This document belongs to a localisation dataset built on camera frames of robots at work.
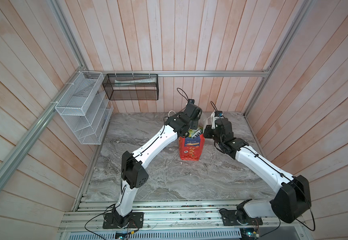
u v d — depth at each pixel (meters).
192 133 0.81
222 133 0.61
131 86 1.06
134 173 0.54
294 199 0.41
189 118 0.60
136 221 0.73
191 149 0.86
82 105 0.75
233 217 0.73
